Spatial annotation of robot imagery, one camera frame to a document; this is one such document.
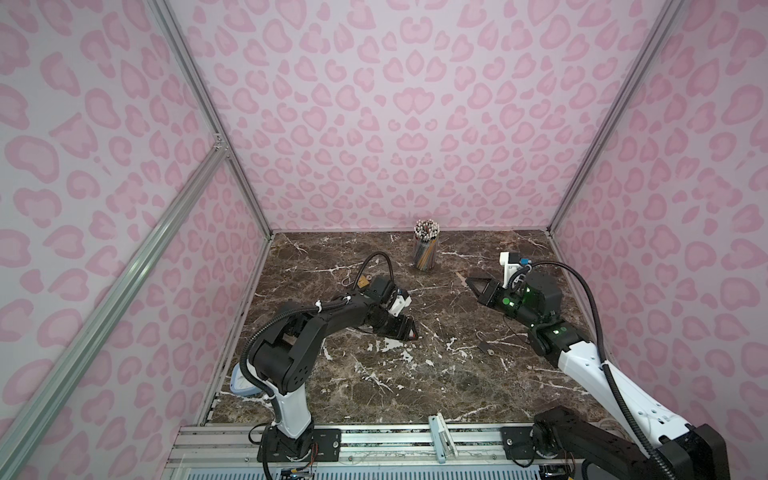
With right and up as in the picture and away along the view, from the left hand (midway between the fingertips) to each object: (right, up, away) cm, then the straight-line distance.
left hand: (410, 331), depth 89 cm
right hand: (+13, +17, -15) cm, 26 cm away
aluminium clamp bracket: (+7, -22, -16) cm, 28 cm away
